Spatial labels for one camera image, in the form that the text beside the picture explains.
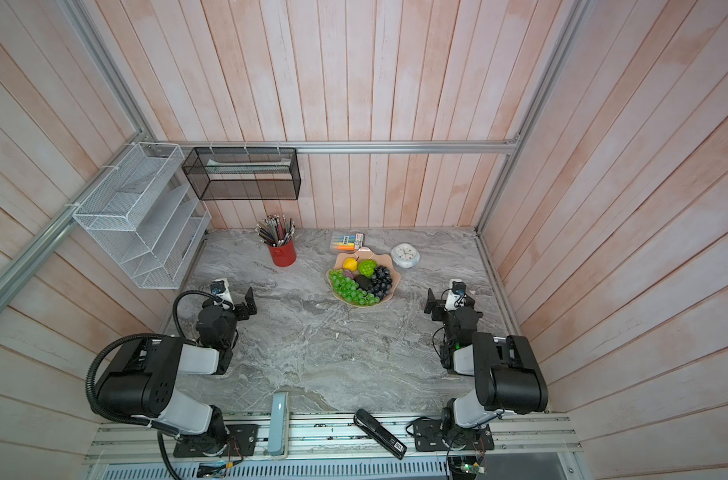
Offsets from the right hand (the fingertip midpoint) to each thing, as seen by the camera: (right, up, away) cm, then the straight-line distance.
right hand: (446, 289), depth 91 cm
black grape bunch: (-20, +2, +5) cm, 21 cm away
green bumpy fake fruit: (-24, +7, +9) cm, 27 cm away
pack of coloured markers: (-32, +15, +23) cm, 42 cm away
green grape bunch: (-31, 0, +2) cm, 31 cm away
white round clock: (-10, +11, +17) cm, 22 cm away
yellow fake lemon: (-30, +8, +10) cm, 33 cm away
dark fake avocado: (-26, +2, +5) cm, 27 cm away
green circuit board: (0, -41, -21) cm, 46 cm away
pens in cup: (-56, +19, +9) cm, 60 cm away
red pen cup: (-54, +11, +13) cm, 56 cm away
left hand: (-65, -1, 0) cm, 65 cm away
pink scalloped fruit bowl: (-26, +11, +16) cm, 33 cm away
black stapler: (-22, -34, -19) cm, 45 cm away
